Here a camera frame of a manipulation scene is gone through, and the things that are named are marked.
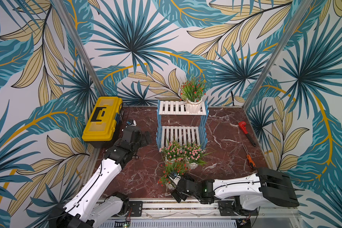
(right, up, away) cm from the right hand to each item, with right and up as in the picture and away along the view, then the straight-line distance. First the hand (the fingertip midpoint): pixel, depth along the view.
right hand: (175, 185), depth 79 cm
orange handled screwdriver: (+48, +10, +9) cm, 50 cm away
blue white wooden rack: (0, +34, +31) cm, 46 cm away
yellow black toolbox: (-43, +34, +7) cm, 55 cm away
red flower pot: (-3, +11, -6) cm, 13 cm away
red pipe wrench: (+52, +33, +29) cm, 68 cm away
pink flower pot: (0, +19, -1) cm, 19 cm away
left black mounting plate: (-20, -10, -5) cm, 23 cm away
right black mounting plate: (+27, -9, -7) cm, 29 cm away
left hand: (-18, +27, -1) cm, 32 cm away
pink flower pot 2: (+10, +18, -1) cm, 20 cm away
